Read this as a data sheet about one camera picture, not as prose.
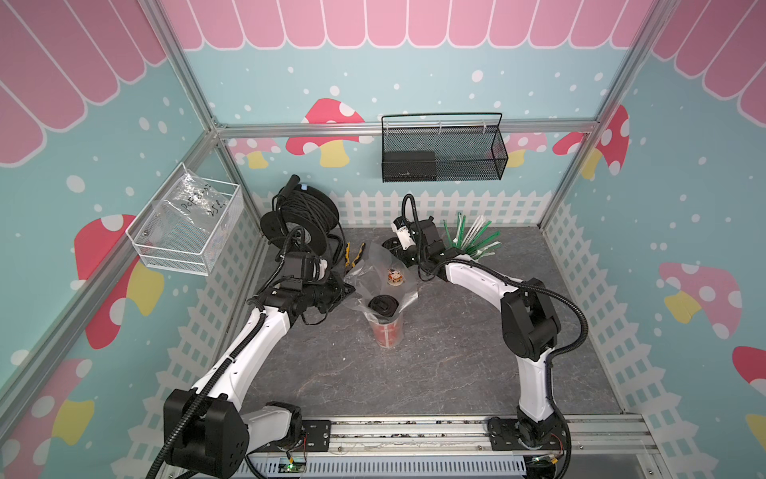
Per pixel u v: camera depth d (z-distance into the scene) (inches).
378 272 34.7
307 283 26.4
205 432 15.4
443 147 36.7
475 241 39.1
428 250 29.2
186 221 28.1
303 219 35.7
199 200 29.2
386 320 29.8
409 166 34.3
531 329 20.7
